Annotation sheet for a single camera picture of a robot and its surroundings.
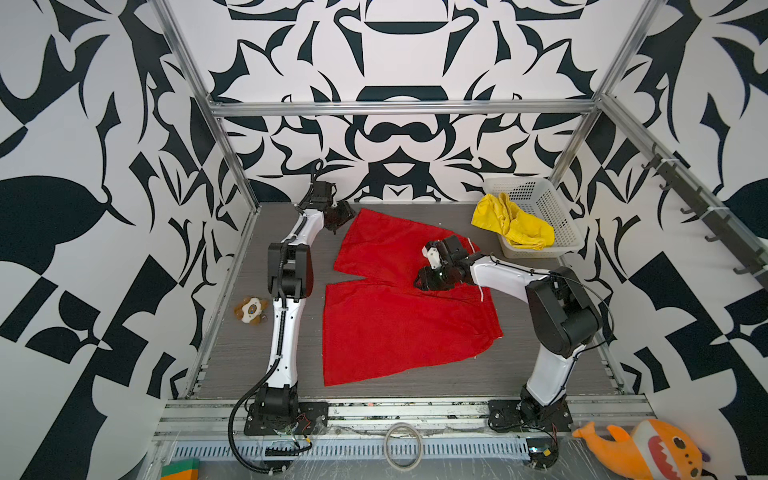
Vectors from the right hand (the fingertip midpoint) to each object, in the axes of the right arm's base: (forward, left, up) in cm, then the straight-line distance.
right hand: (421, 281), depth 94 cm
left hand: (+29, +22, +3) cm, 37 cm away
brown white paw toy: (-9, +50, 0) cm, 51 cm away
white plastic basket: (+37, -49, -1) cm, 61 cm away
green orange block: (-46, +56, -1) cm, 72 cm away
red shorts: (-7, +2, +1) cm, 7 cm away
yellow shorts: (+19, -36, +2) cm, 40 cm away
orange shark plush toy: (-43, -45, +3) cm, 63 cm away
